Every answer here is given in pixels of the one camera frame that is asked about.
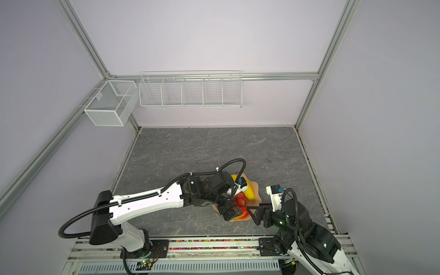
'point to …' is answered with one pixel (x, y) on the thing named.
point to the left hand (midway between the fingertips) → (234, 206)
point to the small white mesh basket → (112, 103)
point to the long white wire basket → (191, 89)
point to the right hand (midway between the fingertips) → (254, 208)
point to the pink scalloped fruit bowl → (216, 208)
